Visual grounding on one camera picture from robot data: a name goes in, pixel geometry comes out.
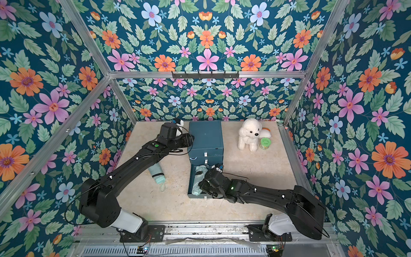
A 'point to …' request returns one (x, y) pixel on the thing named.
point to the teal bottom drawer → (191, 168)
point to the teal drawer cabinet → (207, 147)
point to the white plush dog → (249, 134)
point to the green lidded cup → (265, 143)
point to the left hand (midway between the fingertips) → (193, 137)
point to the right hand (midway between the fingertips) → (197, 185)
